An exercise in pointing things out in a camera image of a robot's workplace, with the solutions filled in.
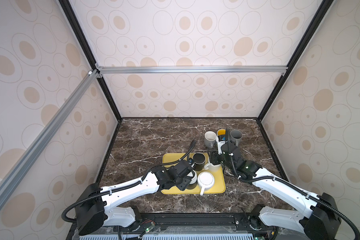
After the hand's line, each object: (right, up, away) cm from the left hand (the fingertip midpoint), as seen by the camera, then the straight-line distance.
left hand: (188, 177), depth 78 cm
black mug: (+7, +8, +10) cm, 15 cm away
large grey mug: (+32, +21, +21) cm, 43 cm away
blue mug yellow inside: (+24, +23, +24) cm, 41 cm away
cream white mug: (+17, +3, +9) cm, 19 cm away
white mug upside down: (+9, -2, +2) cm, 10 cm away
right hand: (+13, +14, +3) cm, 19 cm away
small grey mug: (+14, +20, +17) cm, 29 cm away
